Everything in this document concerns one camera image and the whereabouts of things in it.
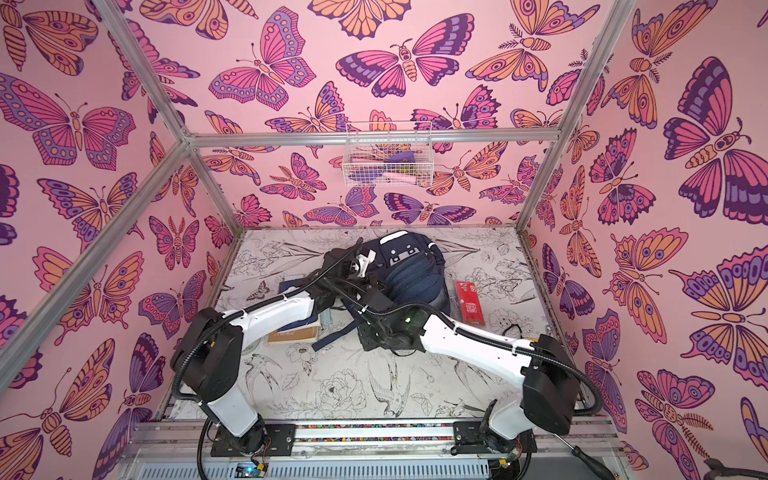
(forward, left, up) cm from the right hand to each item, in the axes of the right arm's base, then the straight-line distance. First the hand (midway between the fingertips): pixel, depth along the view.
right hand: (364, 328), depth 77 cm
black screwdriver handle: (-29, -56, -14) cm, 64 cm away
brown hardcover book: (+3, +22, -10) cm, 24 cm away
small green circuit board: (-29, +27, -17) cm, 43 cm away
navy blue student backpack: (+21, -8, -1) cm, 22 cm away
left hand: (+11, -8, +3) cm, 14 cm away
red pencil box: (+16, -32, -14) cm, 38 cm away
